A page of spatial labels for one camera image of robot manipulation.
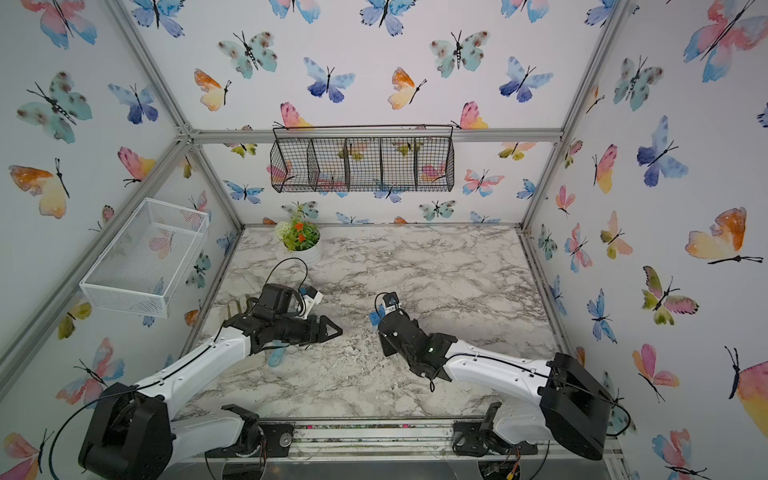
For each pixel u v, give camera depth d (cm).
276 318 66
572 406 41
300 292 76
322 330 74
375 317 78
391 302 70
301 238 98
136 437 40
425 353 58
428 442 74
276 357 84
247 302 98
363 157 98
